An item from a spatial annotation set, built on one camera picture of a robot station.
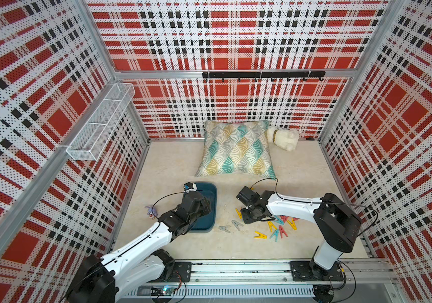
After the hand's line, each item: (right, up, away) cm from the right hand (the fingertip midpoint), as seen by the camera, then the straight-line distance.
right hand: (250, 217), depth 88 cm
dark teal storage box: (-20, -2, -4) cm, 21 cm away
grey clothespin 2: (-12, -4, -3) cm, 13 cm away
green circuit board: (-34, -22, -18) cm, 44 cm away
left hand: (-19, +8, -4) cm, 21 cm away
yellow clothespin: (+9, -3, -2) cm, 10 cm away
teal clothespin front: (+11, -6, -4) cm, 13 cm away
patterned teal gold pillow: (-8, +33, +8) cm, 35 cm away
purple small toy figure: (-46, +4, -3) cm, 46 cm away
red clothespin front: (+14, -6, -4) cm, 15 cm away
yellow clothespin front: (+4, -7, -5) cm, 9 cm away
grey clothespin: (-7, -3, -2) cm, 7 cm away
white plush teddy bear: (+25, +39, +24) cm, 52 cm away
